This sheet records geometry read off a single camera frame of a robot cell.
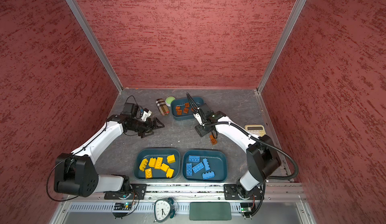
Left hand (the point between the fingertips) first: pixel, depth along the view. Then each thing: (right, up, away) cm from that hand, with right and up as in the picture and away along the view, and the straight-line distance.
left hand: (158, 132), depth 82 cm
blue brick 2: (+27, -22, -4) cm, 35 cm away
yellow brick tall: (0, -18, +1) cm, 18 cm away
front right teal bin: (+34, -17, +3) cm, 38 cm away
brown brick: (+7, +12, +24) cm, 28 cm away
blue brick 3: (+27, -18, -1) cm, 32 cm away
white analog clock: (+6, -32, -16) cm, 36 cm away
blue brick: (+22, -20, -1) cm, 30 cm away
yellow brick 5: (+7, -16, +1) cm, 17 cm away
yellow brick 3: (-5, -22, -3) cm, 23 cm away
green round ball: (0, +18, +28) cm, 34 cm away
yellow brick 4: (+4, -19, -3) cm, 19 cm away
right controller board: (+46, -34, -11) cm, 58 cm away
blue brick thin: (+20, -16, +4) cm, 26 cm away
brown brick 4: (+14, +15, +26) cm, 33 cm away
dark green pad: (+28, -34, -13) cm, 46 cm away
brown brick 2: (+9, +10, +23) cm, 27 cm away
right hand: (+25, 0, +4) cm, 25 cm away
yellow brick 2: (-3, -17, -1) cm, 18 cm away
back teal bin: (+10, +12, +24) cm, 28 cm away
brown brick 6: (+32, -7, +10) cm, 34 cm away
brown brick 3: (+13, +11, +24) cm, 30 cm away
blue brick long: (+17, -21, +1) cm, 27 cm away
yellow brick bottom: (+7, -21, -4) cm, 22 cm away
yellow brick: (-8, -18, -1) cm, 20 cm away
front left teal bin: (-10, -13, +2) cm, 17 cm away
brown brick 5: (+19, +13, -4) cm, 23 cm away
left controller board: (-15, -34, -11) cm, 39 cm away
